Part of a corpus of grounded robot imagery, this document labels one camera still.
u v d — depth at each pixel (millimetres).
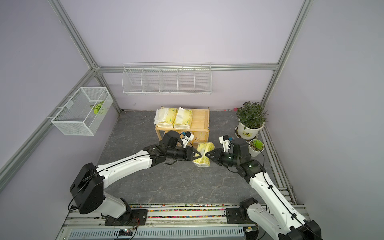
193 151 712
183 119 831
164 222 735
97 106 808
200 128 848
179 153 690
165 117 826
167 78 1008
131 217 709
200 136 964
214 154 682
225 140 708
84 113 826
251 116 890
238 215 737
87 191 423
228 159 643
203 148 766
